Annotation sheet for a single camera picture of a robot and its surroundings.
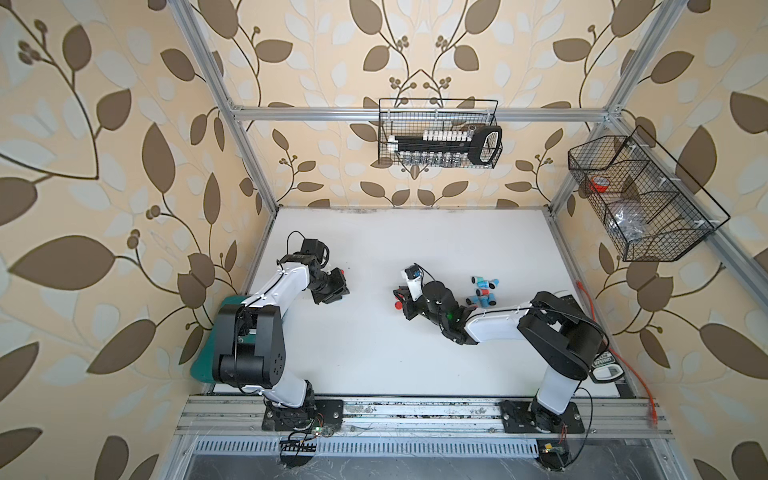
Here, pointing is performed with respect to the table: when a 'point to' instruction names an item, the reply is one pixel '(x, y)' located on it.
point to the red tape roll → (599, 184)
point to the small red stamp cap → (342, 271)
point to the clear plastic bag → (631, 222)
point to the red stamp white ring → (481, 292)
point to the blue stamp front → (486, 303)
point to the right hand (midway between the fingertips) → (398, 290)
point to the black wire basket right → (653, 209)
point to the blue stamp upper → (479, 281)
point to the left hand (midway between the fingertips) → (342, 287)
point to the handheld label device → (606, 368)
